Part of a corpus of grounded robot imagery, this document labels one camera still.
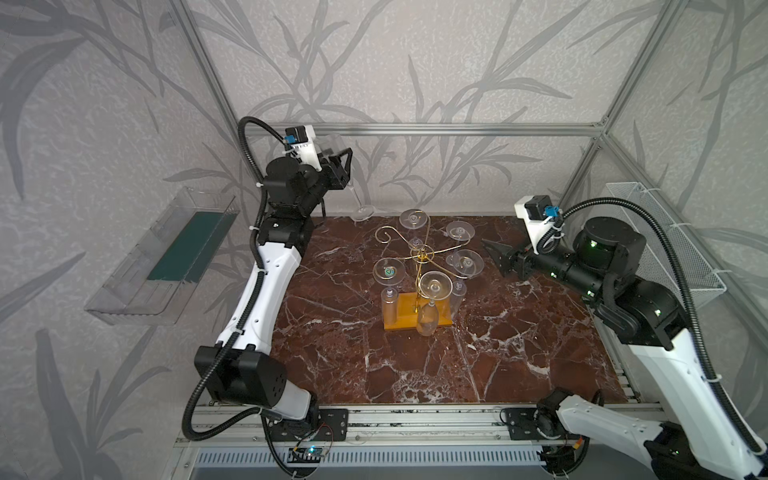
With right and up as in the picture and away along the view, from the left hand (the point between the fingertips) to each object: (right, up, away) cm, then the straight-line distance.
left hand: (346, 140), depth 66 cm
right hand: (+32, -18, -8) cm, 38 cm away
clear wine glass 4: (+9, -29, -3) cm, 31 cm away
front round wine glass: (+19, -32, -4) cm, 37 cm away
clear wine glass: (+15, -17, +8) cm, 24 cm away
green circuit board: (-12, -75, +6) cm, 76 cm away
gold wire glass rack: (+17, -25, +4) cm, 31 cm away
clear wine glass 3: (+27, -28, 0) cm, 39 cm away
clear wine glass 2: (+27, -20, +6) cm, 34 cm away
